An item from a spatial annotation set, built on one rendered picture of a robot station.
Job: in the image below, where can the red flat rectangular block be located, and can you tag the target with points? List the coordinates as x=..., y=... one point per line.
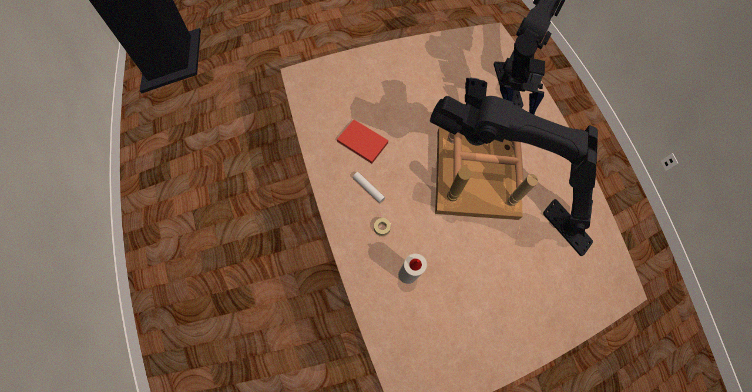
x=362, y=141

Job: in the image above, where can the white cylinder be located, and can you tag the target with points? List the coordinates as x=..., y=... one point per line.
x=368, y=187

